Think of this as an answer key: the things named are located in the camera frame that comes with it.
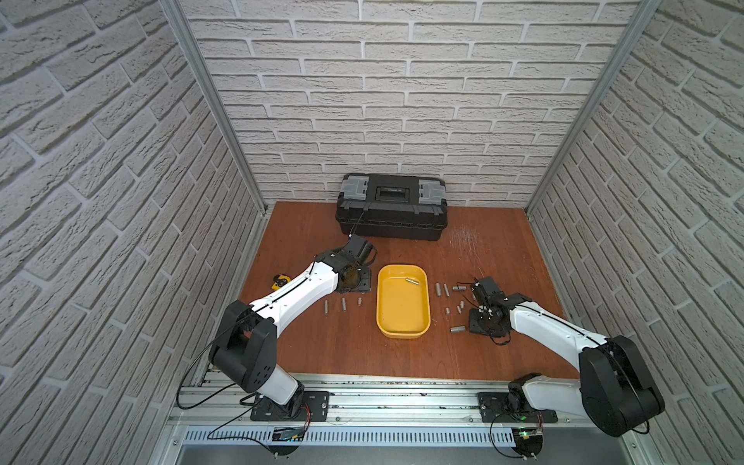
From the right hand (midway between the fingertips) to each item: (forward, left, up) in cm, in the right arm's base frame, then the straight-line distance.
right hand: (480, 326), depth 88 cm
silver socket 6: (+10, +38, +2) cm, 39 cm away
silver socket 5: (+10, +43, +1) cm, 44 cm away
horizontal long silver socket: (+13, +4, +2) cm, 13 cm away
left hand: (+13, +35, +11) cm, 39 cm away
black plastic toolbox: (+37, +25, +17) cm, 48 cm away
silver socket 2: (+13, +11, +1) cm, 17 cm away
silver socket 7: (+10, +49, +1) cm, 50 cm away
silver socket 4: (-1, +8, +1) cm, 8 cm away
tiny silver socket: (+6, +6, 0) cm, 8 cm away
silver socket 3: (+12, +8, +1) cm, 15 cm away
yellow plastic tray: (+10, +23, +1) cm, 25 cm away
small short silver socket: (+7, +4, +1) cm, 9 cm away
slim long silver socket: (+6, +9, 0) cm, 11 cm away
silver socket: (+17, +20, +1) cm, 26 cm away
